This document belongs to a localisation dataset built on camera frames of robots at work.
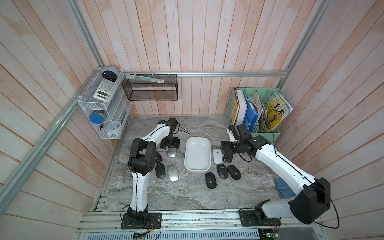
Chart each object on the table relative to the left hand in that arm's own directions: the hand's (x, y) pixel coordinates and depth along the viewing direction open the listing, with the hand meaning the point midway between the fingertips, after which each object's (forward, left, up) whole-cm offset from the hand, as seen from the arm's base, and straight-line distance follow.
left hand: (171, 148), depth 98 cm
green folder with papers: (+14, -61, +11) cm, 63 cm away
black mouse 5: (-7, +8, 0) cm, 11 cm away
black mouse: (-15, +6, -1) cm, 16 cm away
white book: (+16, -45, +23) cm, 53 cm away
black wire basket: (+38, +25, +19) cm, 49 cm away
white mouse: (-5, -30, -1) cm, 31 cm away
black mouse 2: (-21, -25, -1) cm, 32 cm away
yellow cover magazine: (+20, -71, +17) cm, 76 cm away
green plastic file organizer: (+33, -65, +20) cm, 75 cm away
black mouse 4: (-16, -39, -1) cm, 42 cm away
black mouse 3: (-15, -32, -2) cm, 36 cm away
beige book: (+14, -40, +24) cm, 49 cm away
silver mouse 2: (-17, -2, -2) cm, 17 cm away
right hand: (-6, -32, +13) cm, 36 cm away
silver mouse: (-2, 0, -2) cm, 3 cm away
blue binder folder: (+14, -51, +17) cm, 56 cm away
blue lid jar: (+1, +37, +27) cm, 46 cm away
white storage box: (-3, -17, -2) cm, 18 cm away
